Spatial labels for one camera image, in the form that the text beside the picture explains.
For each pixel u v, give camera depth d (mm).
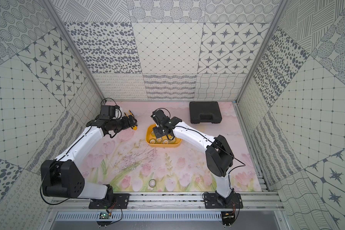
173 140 693
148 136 973
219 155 474
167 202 752
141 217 701
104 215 716
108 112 660
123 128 772
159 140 961
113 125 732
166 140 954
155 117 661
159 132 767
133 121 812
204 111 1143
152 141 954
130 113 1113
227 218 724
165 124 618
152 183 800
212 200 748
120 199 747
